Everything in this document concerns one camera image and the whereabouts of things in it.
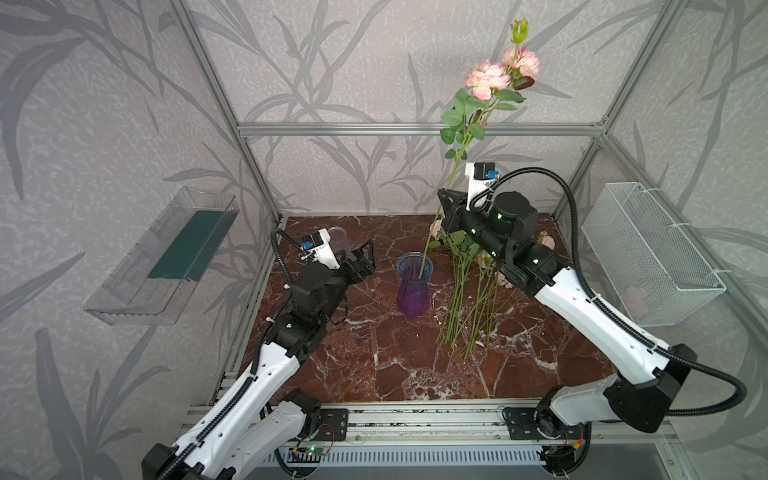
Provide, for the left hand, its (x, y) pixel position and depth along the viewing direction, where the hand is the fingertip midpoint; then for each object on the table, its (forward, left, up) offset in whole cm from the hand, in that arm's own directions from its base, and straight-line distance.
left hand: (366, 238), depth 70 cm
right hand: (+6, -17, +12) cm, 22 cm away
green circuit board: (-39, +13, -33) cm, 53 cm away
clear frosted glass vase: (+12, +11, -16) cm, 22 cm away
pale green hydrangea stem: (-1, -36, -32) cm, 48 cm away
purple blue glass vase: (-1, -12, -12) cm, 17 cm away
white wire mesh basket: (-10, -62, +2) cm, 63 cm away
